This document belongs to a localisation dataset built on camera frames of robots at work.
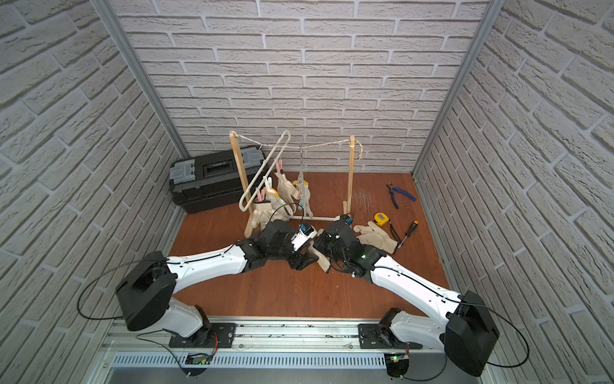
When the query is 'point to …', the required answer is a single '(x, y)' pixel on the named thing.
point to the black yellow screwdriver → (409, 233)
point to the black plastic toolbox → (205, 182)
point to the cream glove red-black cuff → (322, 259)
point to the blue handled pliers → (392, 192)
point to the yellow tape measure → (380, 218)
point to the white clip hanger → (245, 190)
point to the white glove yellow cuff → (280, 210)
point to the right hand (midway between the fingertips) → (314, 239)
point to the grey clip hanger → (301, 174)
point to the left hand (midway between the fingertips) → (316, 251)
